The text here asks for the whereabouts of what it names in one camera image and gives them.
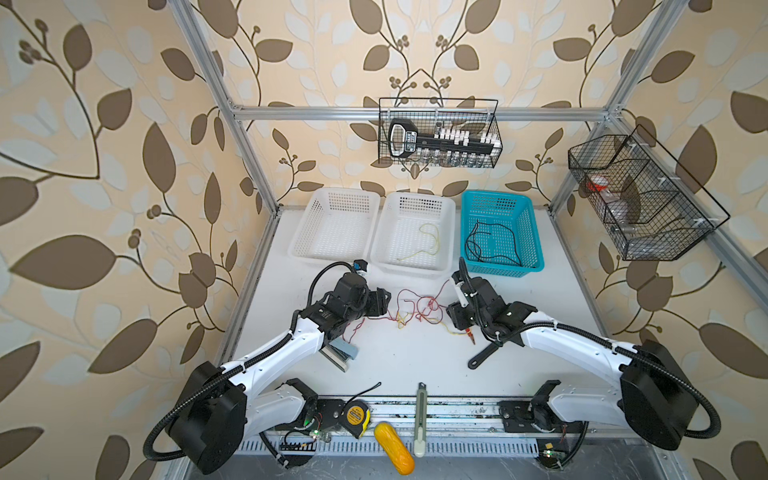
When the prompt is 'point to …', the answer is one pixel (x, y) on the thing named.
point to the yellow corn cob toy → (393, 445)
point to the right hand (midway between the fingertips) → (456, 309)
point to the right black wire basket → (654, 209)
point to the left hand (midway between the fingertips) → (385, 293)
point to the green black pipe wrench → (484, 355)
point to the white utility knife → (421, 421)
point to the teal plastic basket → (499, 234)
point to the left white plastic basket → (336, 225)
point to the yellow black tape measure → (355, 416)
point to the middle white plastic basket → (413, 237)
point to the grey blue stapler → (339, 353)
